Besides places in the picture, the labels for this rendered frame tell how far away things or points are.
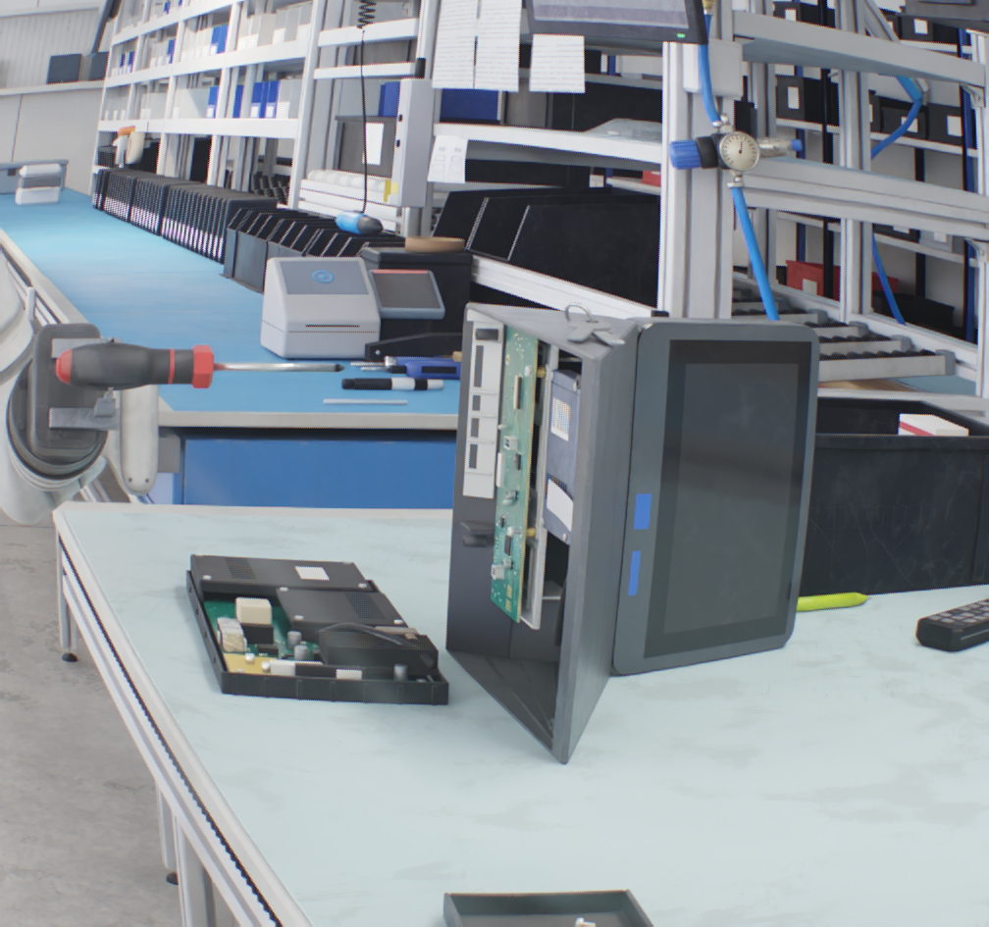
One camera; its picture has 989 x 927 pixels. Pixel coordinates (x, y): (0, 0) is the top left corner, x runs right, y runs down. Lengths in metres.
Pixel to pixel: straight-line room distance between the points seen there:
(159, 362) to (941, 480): 0.65
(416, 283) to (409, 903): 2.57
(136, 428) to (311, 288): 2.00
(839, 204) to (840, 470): 1.44
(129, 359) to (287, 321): 2.12
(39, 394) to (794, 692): 0.49
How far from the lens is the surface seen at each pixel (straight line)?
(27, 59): 12.35
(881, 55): 2.97
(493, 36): 3.52
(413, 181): 3.86
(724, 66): 2.79
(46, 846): 3.66
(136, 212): 6.69
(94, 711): 4.60
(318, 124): 4.94
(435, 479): 2.84
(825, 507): 1.53
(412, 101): 3.85
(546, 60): 3.25
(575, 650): 1.10
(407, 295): 3.38
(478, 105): 5.65
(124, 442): 1.34
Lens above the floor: 1.33
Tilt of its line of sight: 9 degrees down
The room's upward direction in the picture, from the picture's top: 3 degrees clockwise
